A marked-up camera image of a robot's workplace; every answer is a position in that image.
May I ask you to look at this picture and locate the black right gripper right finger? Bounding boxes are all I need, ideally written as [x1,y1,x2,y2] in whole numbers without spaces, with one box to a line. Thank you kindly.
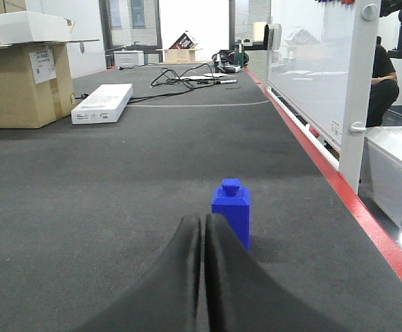
[203,213,360,332]

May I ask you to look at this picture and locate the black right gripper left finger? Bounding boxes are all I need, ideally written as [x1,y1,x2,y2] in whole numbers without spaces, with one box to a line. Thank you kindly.
[72,214,203,332]

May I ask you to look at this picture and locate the blue plastic box slanted corners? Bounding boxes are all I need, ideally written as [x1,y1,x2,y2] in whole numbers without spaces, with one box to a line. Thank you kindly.
[211,178,253,252]

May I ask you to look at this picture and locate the conveyor with dark grey belt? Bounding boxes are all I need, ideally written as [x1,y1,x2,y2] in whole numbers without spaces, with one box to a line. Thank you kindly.
[0,60,402,332]

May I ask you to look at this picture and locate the flat white carton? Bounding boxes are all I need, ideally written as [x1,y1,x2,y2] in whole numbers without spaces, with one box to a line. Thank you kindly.
[71,83,134,125]

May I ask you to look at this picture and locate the white cabinet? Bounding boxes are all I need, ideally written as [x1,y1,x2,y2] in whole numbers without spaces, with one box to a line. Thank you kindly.
[358,124,402,238]

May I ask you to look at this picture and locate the white paper sheets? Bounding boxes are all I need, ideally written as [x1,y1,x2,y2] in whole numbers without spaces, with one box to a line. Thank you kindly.
[174,72,230,82]

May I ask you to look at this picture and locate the white box-shaped device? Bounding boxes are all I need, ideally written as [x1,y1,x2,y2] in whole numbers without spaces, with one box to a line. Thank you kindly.
[113,50,145,68]

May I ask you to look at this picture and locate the open cardboard box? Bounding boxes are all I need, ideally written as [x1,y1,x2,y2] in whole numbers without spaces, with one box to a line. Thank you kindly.
[156,47,203,64]

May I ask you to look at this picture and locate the black device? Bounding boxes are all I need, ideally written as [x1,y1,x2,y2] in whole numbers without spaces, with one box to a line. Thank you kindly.
[211,49,248,74]

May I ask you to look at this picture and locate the dark red box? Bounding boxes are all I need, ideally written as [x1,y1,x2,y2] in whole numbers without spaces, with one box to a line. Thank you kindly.
[168,30,199,50]

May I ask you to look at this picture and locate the large cardboard box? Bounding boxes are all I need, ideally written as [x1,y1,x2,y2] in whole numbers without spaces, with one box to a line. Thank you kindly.
[0,39,100,129]

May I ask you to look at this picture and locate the person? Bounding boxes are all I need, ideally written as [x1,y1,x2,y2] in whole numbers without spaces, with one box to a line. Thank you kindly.
[365,35,401,128]

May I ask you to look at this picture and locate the whiteboard eraser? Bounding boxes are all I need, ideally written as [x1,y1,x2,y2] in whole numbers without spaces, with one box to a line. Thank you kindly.
[263,23,283,51]

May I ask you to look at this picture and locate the white cardboard box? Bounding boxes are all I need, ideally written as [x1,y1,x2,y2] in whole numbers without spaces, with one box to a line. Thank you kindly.
[0,10,76,46]

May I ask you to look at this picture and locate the black cable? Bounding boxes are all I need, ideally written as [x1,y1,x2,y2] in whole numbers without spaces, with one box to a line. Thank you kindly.
[74,81,203,104]
[150,62,222,92]

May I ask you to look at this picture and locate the whiteboard with white frame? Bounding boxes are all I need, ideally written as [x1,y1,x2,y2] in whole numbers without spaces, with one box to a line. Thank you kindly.
[266,0,382,194]

